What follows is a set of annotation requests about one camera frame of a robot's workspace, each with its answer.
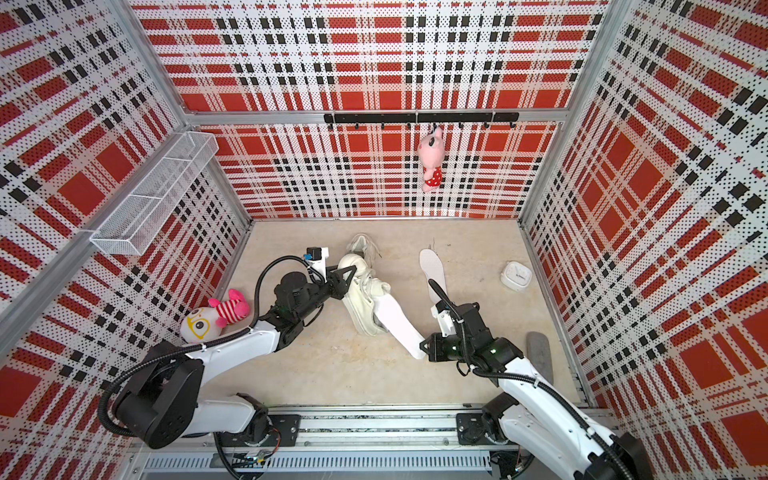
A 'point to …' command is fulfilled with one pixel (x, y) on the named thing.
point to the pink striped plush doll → (203, 324)
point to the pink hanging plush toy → (431, 150)
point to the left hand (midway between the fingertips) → (355, 265)
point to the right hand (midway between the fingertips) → (427, 346)
